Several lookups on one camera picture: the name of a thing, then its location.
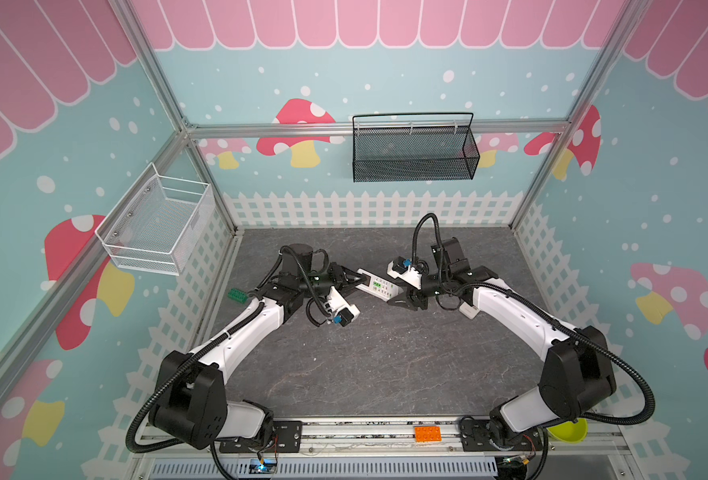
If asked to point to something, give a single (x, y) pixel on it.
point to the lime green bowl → (570, 432)
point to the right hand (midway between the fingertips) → (392, 289)
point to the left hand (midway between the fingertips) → (361, 274)
